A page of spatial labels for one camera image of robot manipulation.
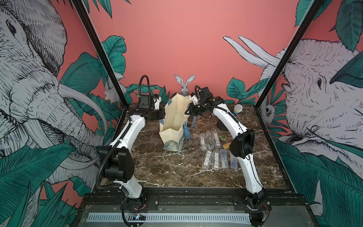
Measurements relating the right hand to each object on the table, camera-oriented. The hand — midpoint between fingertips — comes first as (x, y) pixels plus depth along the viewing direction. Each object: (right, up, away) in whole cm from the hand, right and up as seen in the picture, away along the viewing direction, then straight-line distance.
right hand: (184, 110), depth 88 cm
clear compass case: (+13, -22, +9) cm, 27 cm away
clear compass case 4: (+26, -31, +2) cm, 40 cm away
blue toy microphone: (+35, +1, 0) cm, 35 cm away
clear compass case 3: (+15, -32, 0) cm, 35 cm away
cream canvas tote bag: (-10, -12, +16) cm, 22 cm away
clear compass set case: (+21, -32, 0) cm, 38 cm away
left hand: (-11, -1, -2) cm, 12 cm away
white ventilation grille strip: (-5, -56, -18) cm, 59 cm away
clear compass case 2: (+18, -21, +10) cm, 30 cm away
